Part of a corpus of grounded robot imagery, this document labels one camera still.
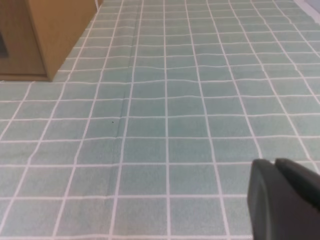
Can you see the cyan checkered tablecloth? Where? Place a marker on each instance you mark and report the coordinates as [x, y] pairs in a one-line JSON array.
[[149, 128]]

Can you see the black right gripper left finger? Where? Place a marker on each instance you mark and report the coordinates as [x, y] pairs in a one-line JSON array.
[[276, 211]]

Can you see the brown cardboard shoebox shell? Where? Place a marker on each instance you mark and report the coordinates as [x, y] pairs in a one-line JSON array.
[[36, 36]]

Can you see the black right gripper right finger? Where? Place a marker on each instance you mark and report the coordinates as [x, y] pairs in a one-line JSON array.
[[304, 181]]

